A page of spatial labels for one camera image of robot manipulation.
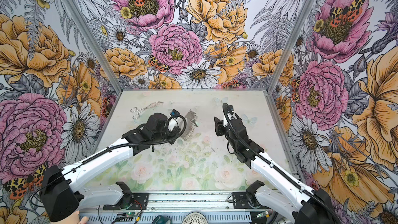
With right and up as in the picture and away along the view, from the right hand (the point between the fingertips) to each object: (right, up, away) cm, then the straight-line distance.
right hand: (218, 121), depth 78 cm
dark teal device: (-24, -38, -15) cm, 47 cm away
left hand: (-21, -6, +1) cm, 22 cm away
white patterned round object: (-11, -41, -10) cm, 43 cm away
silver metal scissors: (-55, +5, +30) cm, 63 cm away
